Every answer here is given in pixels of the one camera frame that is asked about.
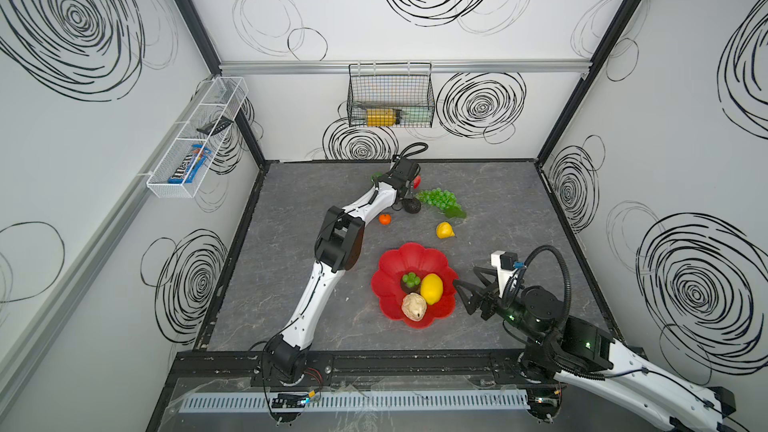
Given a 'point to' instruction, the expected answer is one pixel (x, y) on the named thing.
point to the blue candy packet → (191, 162)
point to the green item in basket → (416, 114)
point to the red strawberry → (416, 181)
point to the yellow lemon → (431, 287)
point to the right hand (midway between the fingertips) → (463, 277)
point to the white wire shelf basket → (221, 95)
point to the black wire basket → (390, 95)
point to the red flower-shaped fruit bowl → (413, 258)
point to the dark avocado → (412, 205)
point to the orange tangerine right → (385, 219)
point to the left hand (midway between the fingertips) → (399, 184)
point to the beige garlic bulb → (413, 306)
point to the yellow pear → (444, 230)
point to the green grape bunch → (445, 200)
